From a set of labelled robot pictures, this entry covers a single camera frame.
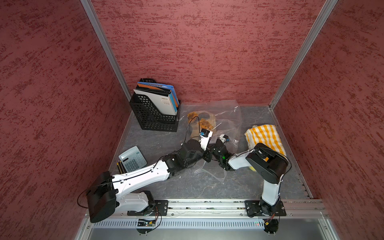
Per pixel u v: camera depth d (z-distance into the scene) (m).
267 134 0.91
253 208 0.74
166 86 0.92
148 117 1.12
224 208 0.76
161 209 0.74
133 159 0.89
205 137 0.62
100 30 0.79
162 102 0.90
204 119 1.00
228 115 1.10
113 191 0.41
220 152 0.71
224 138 0.87
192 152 0.54
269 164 0.52
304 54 0.88
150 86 0.91
